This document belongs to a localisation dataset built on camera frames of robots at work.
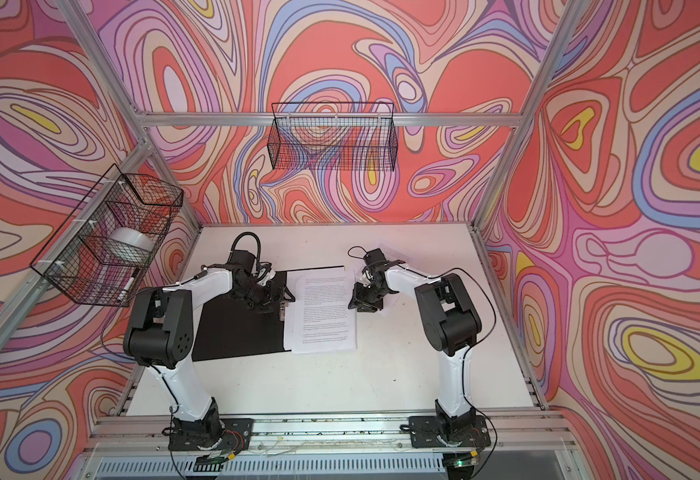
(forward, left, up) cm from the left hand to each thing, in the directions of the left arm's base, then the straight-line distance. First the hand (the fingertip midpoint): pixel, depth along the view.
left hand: (286, 301), depth 94 cm
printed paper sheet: (-5, -11, -3) cm, 12 cm away
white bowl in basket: (-2, +32, +30) cm, 44 cm away
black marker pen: (-8, +34, +22) cm, 41 cm away
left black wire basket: (-6, +42, +29) cm, 52 cm away
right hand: (-2, -22, -3) cm, 23 cm away
